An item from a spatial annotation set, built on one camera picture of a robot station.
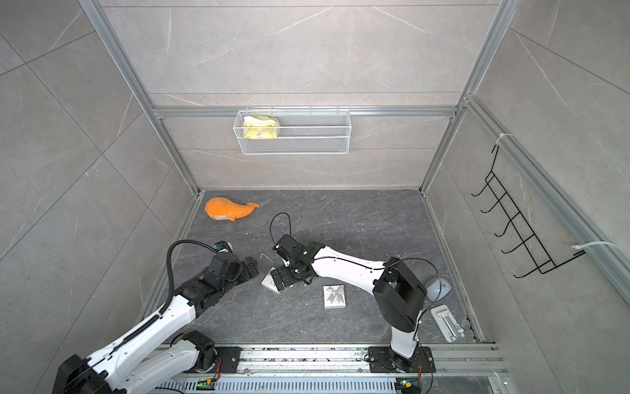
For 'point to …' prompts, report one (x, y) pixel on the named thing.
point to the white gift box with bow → (269, 282)
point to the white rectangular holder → (447, 322)
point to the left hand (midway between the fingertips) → (249, 262)
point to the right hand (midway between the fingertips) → (289, 277)
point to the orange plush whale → (223, 208)
